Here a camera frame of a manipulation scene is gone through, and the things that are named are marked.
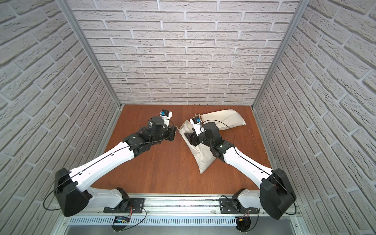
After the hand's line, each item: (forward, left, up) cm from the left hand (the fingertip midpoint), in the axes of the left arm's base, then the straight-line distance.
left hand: (175, 123), depth 76 cm
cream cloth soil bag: (-10, -15, -15) cm, 24 cm away
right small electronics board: (-43, -34, -24) cm, 59 cm away
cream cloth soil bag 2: (+18, -32, -17) cm, 41 cm away
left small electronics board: (-41, +27, -29) cm, 57 cm away
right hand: (-3, -5, -5) cm, 8 cm away
